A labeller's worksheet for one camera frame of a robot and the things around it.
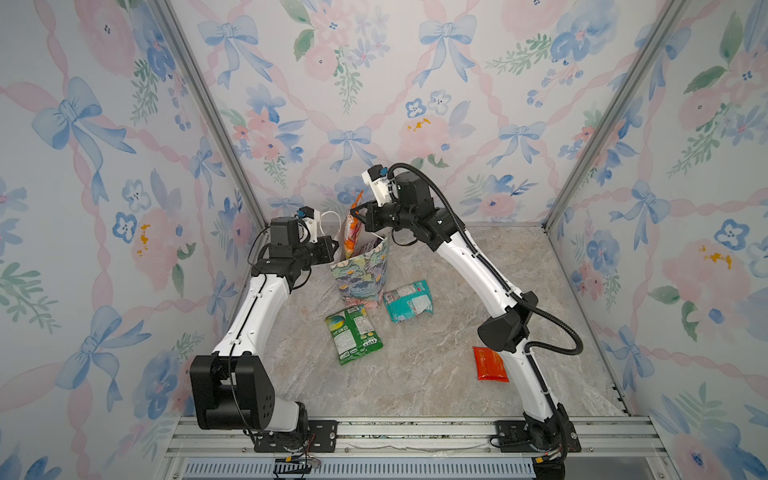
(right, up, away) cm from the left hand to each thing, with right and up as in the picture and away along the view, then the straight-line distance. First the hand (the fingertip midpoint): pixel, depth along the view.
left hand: (339, 240), depth 81 cm
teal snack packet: (+20, -19, +13) cm, 30 cm away
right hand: (+4, +8, -6) cm, 11 cm away
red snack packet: (+42, -35, +2) cm, 54 cm away
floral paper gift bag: (+6, -11, +3) cm, 12 cm away
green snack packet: (+3, -27, +7) cm, 28 cm away
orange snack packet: (+5, +2, -6) cm, 9 cm away
